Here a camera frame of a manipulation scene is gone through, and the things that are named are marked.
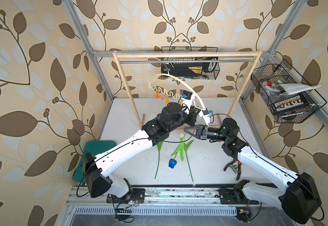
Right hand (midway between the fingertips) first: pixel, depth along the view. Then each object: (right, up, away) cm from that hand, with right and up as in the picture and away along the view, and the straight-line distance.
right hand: (184, 131), depth 66 cm
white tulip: (-14, -15, +28) cm, 34 cm away
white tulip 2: (+2, -15, +25) cm, 29 cm away
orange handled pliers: (+33, -23, +18) cm, 44 cm away
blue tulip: (-6, -14, -2) cm, 15 cm away
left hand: (+7, +11, -3) cm, 13 cm away
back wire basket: (+20, +36, +25) cm, 49 cm away
